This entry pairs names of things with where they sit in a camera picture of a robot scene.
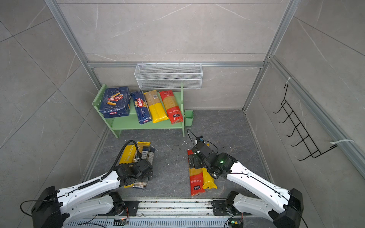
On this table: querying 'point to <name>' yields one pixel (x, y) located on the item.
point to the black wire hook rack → (314, 152)
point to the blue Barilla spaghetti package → (142, 107)
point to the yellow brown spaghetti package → (158, 112)
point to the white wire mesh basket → (168, 76)
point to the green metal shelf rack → (117, 124)
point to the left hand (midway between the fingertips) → (148, 172)
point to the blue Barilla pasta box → (116, 102)
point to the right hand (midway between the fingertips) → (198, 157)
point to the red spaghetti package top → (173, 111)
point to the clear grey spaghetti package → (148, 153)
